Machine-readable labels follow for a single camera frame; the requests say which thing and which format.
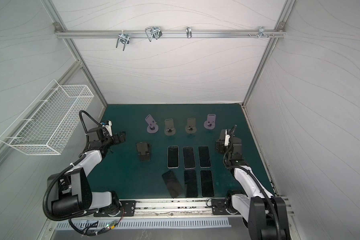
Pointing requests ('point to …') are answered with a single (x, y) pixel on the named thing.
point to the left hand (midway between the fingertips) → (120, 131)
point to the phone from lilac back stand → (190, 180)
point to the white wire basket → (47, 124)
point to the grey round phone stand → (191, 127)
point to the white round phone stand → (169, 130)
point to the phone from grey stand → (206, 181)
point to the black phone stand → (143, 149)
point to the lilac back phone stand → (210, 123)
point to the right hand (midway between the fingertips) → (228, 137)
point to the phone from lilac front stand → (204, 156)
